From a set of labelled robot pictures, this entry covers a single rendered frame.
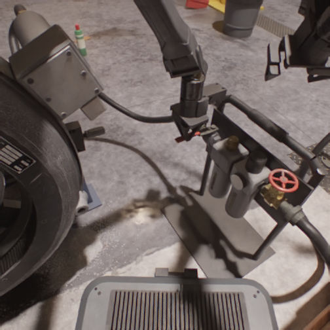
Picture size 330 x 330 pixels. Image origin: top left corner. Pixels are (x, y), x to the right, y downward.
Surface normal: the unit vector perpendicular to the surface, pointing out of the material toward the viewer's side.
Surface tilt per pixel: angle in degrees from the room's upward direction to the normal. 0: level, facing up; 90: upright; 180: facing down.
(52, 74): 90
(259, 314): 0
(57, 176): 90
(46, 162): 89
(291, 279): 0
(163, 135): 0
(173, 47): 118
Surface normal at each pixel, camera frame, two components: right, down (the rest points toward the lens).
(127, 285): 0.02, -0.66
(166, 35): -0.04, 0.97
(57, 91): 0.52, 0.65
